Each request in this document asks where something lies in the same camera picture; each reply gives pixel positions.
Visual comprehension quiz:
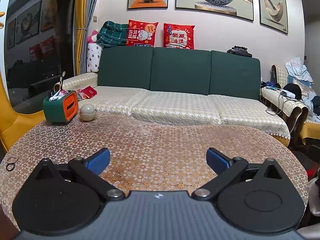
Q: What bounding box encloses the pile of light blue clothes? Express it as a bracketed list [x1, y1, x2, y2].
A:
[285, 57, 320, 123]

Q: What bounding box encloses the green plaid blanket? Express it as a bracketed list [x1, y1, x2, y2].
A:
[96, 21, 129, 48]

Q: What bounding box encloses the pink plush toy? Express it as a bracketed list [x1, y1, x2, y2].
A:
[87, 29, 100, 44]

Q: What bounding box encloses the thin charging cable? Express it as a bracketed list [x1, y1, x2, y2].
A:
[265, 87, 285, 117]

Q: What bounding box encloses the yellow cloth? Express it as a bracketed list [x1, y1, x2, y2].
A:
[299, 120, 320, 145]

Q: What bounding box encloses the white printed pillow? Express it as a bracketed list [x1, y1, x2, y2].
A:
[87, 42, 103, 72]

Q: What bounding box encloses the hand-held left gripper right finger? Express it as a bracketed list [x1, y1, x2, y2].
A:
[191, 147, 285, 202]

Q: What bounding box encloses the armchair with cream cover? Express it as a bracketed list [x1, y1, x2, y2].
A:
[260, 64, 315, 148]

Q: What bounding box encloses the black massager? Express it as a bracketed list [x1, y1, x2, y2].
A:
[227, 46, 252, 57]

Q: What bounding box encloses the green sofa with beige cover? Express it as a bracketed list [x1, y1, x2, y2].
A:
[61, 72, 292, 147]

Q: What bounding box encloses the yellow chair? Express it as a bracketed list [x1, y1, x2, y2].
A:
[0, 77, 53, 153]

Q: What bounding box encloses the red printed pillow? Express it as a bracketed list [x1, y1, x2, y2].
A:
[126, 19, 159, 47]
[163, 23, 195, 50]

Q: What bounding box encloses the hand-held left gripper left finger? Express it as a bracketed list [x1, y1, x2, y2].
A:
[35, 147, 126, 202]

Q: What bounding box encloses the framed picture with curved shape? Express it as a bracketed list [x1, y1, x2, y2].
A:
[257, 0, 289, 34]

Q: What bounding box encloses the white tube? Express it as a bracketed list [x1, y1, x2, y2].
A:
[49, 90, 67, 102]

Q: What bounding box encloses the yellow curtain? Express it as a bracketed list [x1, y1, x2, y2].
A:
[74, 0, 90, 77]

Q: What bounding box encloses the black hat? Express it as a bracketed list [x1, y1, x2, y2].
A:
[282, 83, 303, 100]

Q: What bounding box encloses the red packet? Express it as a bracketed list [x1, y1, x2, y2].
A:
[77, 86, 98, 100]

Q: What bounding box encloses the green and orange tissue box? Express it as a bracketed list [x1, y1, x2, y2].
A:
[42, 90, 78, 123]

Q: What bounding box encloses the beige round jar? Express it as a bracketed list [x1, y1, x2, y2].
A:
[79, 104, 97, 122]

